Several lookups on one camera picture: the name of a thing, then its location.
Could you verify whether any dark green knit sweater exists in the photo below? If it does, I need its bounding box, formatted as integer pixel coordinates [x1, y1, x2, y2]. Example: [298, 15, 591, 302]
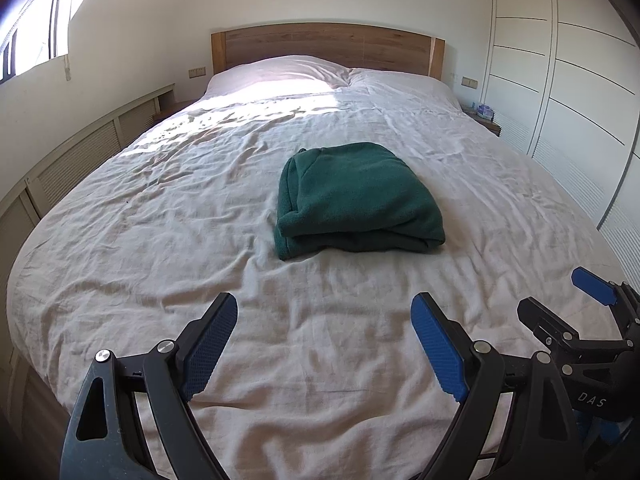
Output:
[273, 142, 446, 261]

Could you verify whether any white radiator cover cabinet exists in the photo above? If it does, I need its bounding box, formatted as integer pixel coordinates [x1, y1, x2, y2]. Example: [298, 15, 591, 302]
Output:
[0, 83, 177, 361]

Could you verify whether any wooden nightstand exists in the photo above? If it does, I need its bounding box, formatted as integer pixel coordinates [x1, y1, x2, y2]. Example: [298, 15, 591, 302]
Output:
[462, 106, 501, 136]

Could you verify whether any white bed duvet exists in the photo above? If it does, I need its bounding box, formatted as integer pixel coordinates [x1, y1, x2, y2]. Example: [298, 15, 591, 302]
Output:
[6, 70, 624, 479]

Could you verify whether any white built-in wardrobe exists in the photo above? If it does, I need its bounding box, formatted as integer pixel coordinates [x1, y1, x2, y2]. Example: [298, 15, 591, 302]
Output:
[482, 0, 639, 284]

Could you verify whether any blue tissue pack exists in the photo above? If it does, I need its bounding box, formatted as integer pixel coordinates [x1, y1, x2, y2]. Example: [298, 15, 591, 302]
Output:
[475, 104, 495, 122]

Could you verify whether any wooden headboard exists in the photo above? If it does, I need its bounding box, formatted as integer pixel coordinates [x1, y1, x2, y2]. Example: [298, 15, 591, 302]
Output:
[210, 22, 446, 80]

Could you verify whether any white pillow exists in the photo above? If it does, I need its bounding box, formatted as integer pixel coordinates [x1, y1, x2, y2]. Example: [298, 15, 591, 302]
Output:
[205, 55, 350, 96]

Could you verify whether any bright window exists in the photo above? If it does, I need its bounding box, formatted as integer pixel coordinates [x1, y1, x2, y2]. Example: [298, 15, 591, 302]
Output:
[1, 0, 84, 84]

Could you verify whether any beige wall switch plate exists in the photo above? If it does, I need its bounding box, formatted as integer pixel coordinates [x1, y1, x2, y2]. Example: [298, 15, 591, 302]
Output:
[461, 77, 478, 89]

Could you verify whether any left beige wall switch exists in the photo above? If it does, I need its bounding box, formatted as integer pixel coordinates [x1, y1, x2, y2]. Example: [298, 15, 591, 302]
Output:
[188, 67, 206, 78]

